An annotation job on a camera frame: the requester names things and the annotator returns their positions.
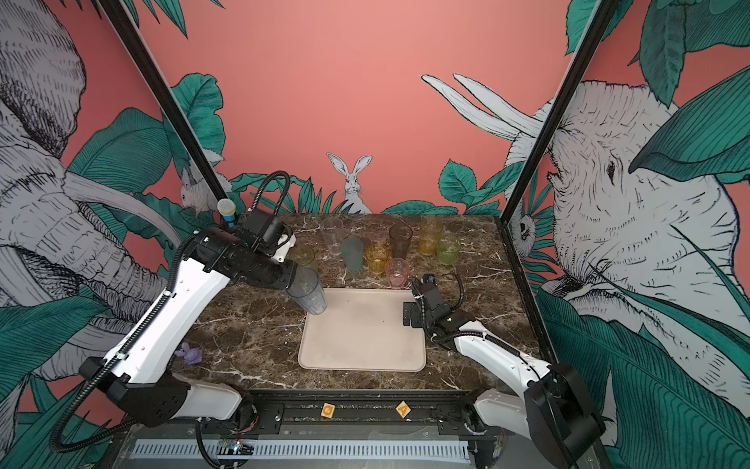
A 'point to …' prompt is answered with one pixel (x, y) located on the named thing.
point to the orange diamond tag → (403, 409)
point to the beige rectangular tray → (361, 329)
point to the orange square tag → (327, 410)
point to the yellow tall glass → (430, 228)
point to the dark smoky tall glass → (399, 235)
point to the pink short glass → (396, 271)
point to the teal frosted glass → (353, 251)
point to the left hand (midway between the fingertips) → (293, 276)
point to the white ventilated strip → (271, 449)
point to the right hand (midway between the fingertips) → (417, 303)
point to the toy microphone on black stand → (227, 207)
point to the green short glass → (448, 247)
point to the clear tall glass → (332, 228)
